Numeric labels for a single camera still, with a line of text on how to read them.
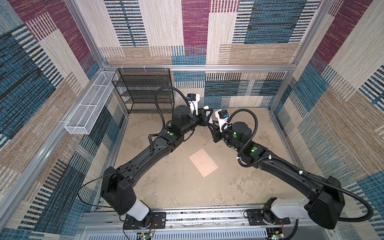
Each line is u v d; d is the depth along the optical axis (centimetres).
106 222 75
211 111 70
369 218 38
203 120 63
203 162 92
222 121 61
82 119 92
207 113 70
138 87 108
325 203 38
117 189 41
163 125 62
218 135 65
